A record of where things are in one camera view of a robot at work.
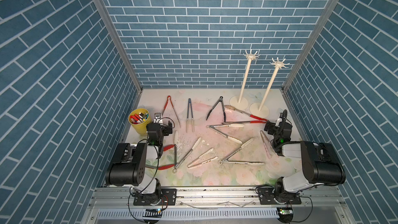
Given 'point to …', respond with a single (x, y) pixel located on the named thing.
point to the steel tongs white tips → (177, 165)
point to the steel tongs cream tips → (233, 139)
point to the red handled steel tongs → (165, 106)
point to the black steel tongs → (221, 99)
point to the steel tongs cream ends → (225, 160)
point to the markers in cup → (139, 117)
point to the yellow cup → (140, 128)
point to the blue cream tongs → (193, 123)
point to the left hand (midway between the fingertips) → (164, 121)
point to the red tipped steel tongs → (164, 167)
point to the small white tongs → (190, 165)
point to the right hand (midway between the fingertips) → (278, 122)
